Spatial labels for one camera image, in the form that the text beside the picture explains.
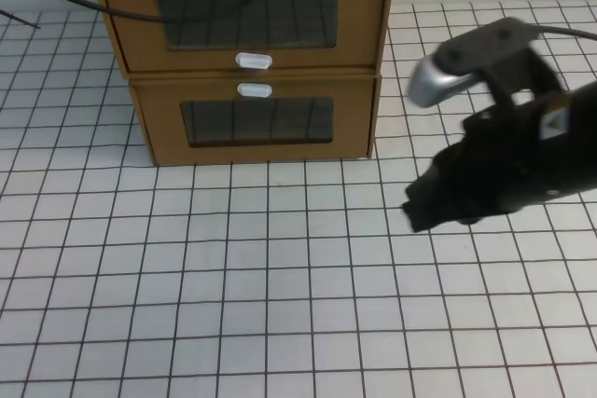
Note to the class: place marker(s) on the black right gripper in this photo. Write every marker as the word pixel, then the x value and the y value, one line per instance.
pixel 544 149

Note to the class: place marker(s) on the brown shoebox drawer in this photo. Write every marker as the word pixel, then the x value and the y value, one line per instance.
pixel 206 121
pixel 242 16

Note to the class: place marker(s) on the white drawer handle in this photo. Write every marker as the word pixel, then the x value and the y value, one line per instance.
pixel 254 90
pixel 253 61

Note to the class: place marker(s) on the white grid tablecloth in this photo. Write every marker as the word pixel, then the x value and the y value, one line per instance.
pixel 283 279

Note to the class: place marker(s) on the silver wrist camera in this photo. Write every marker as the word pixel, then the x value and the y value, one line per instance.
pixel 497 54

